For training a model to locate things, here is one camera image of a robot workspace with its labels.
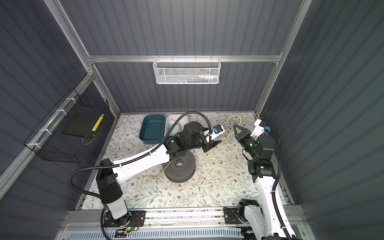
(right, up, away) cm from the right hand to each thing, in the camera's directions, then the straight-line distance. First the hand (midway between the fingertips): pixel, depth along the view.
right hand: (235, 127), depth 70 cm
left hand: (-7, -4, +2) cm, 8 cm away
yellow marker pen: (-70, +2, +8) cm, 71 cm away
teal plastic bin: (-51, -2, +40) cm, 65 cm away
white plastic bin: (-38, +5, +42) cm, 56 cm away
